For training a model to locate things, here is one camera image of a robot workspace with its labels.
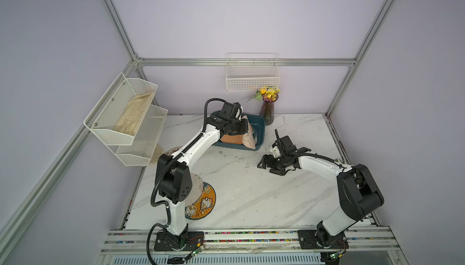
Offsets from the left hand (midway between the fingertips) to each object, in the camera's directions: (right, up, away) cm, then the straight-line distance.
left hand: (247, 129), depth 86 cm
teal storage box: (+8, +3, +27) cm, 28 cm away
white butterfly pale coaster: (-25, -29, +2) cm, 38 cm away
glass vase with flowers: (+12, +20, +12) cm, 26 cm away
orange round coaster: (-8, -5, +18) cm, 20 cm away
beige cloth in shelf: (-52, +6, -8) cm, 53 cm away
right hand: (+7, -20, +2) cm, 21 cm away
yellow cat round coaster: (-21, -36, -4) cm, 42 cm away
